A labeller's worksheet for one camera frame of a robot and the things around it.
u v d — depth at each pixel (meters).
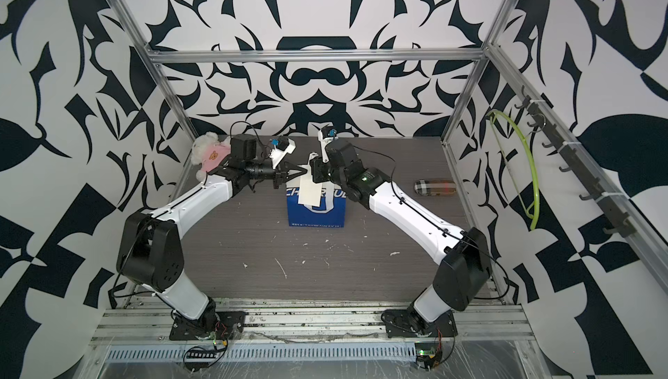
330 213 0.85
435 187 1.01
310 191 0.83
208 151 1.05
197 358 0.73
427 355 0.71
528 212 0.70
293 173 0.78
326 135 0.66
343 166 0.57
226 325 0.73
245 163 0.69
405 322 0.74
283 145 0.70
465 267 0.42
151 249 0.46
